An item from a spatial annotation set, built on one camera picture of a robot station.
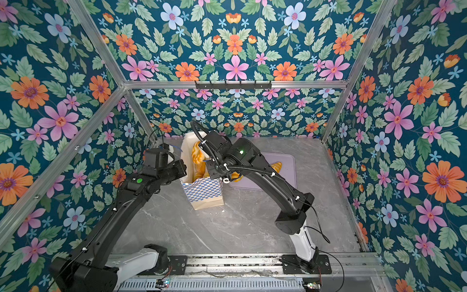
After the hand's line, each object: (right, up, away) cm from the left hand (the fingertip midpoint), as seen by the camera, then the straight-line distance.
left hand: (189, 161), depth 74 cm
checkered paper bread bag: (+5, -14, +5) cm, 16 cm away
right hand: (+12, -2, -7) cm, 14 cm away
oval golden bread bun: (-1, -5, +24) cm, 24 cm away
